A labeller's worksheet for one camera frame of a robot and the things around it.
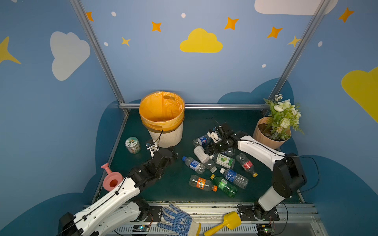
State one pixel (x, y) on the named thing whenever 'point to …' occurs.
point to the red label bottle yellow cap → (246, 164)
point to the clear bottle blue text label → (230, 152)
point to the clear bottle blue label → (199, 167)
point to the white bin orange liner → (162, 113)
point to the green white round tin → (133, 145)
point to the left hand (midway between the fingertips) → (173, 151)
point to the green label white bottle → (224, 161)
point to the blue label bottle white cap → (232, 176)
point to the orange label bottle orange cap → (195, 181)
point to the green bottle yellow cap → (229, 190)
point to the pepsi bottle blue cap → (202, 141)
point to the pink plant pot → (267, 133)
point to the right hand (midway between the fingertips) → (212, 148)
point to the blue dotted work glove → (182, 224)
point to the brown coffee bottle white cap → (207, 160)
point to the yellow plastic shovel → (231, 220)
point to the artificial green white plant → (284, 117)
